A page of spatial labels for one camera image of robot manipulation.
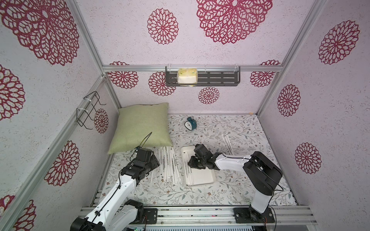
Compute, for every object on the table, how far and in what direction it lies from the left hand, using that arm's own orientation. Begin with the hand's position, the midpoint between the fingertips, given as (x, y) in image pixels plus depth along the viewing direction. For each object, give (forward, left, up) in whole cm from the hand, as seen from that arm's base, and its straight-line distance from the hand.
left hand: (153, 162), depth 84 cm
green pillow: (+25, +9, +3) cm, 26 cm away
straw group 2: (+18, -50, -10) cm, 54 cm away
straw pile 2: (+2, -6, -8) cm, 10 cm away
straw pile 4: (+1, -11, -8) cm, 14 cm away
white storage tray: (-6, -28, -8) cm, 30 cm away
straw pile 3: (-7, -10, -8) cm, 15 cm away
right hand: (+3, -20, -7) cm, 21 cm away
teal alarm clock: (+32, -23, -3) cm, 39 cm away
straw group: (+19, -49, -9) cm, 53 cm away
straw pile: (0, -4, -7) cm, 8 cm away
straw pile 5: (+6, -18, -9) cm, 21 cm away
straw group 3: (-5, -21, -8) cm, 23 cm away
